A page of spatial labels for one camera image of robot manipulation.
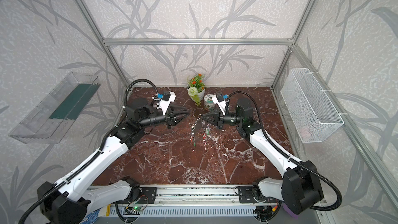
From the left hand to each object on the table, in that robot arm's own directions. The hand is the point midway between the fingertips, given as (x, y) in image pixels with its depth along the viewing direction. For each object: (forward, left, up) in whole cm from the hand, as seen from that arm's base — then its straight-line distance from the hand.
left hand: (188, 109), depth 65 cm
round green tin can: (+25, -8, -28) cm, 38 cm away
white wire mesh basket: (-3, -51, +1) cm, 51 cm away
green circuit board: (-33, +24, -34) cm, 53 cm away
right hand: (+1, -6, -5) cm, 8 cm away
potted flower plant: (+32, 0, -21) cm, 39 cm away
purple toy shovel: (-35, -32, -1) cm, 47 cm away
